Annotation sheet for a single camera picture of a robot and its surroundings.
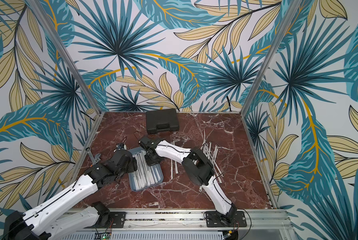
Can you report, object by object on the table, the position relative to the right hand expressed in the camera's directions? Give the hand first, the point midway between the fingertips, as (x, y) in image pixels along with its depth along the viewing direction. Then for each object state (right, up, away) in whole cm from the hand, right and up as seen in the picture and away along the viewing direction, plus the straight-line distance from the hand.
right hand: (152, 162), depth 92 cm
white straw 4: (+2, -7, -6) cm, 10 cm away
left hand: (-9, +1, -13) cm, 16 cm away
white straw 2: (-5, -3, -3) cm, 7 cm away
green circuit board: (-18, -31, -22) cm, 42 cm away
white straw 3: (+1, -8, -6) cm, 10 cm away
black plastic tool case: (+4, +26, +14) cm, 30 cm away
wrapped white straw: (+12, -4, -2) cm, 13 cm away
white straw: (-8, -7, -5) cm, 11 cm away
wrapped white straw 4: (+37, +9, +8) cm, 39 cm away
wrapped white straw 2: (+15, -3, 0) cm, 15 cm away
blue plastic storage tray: (+4, -4, -3) cm, 6 cm away
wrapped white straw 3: (+34, +15, +14) cm, 40 cm away
